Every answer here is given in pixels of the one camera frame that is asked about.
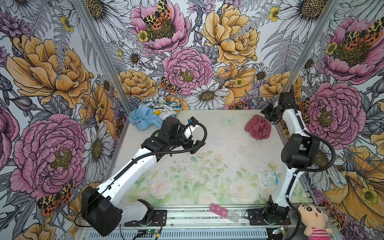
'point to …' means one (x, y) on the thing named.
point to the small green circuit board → (151, 231)
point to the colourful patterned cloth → (164, 109)
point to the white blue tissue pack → (268, 179)
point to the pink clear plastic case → (231, 215)
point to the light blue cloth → (144, 118)
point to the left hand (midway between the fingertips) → (196, 141)
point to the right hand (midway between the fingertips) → (261, 115)
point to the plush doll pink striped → (315, 220)
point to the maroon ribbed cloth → (258, 127)
